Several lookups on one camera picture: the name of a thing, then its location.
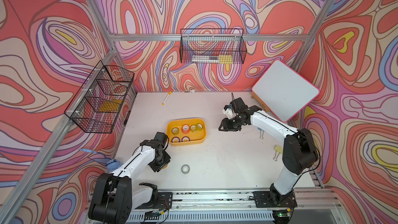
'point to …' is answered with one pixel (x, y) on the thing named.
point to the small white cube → (193, 90)
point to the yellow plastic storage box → (181, 131)
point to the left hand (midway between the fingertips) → (167, 164)
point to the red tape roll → (185, 128)
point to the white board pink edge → (284, 90)
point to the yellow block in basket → (110, 106)
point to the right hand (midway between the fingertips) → (224, 132)
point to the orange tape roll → (165, 167)
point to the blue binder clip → (261, 129)
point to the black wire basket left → (96, 106)
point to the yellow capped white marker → (166, 98)
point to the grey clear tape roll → (185, 169)
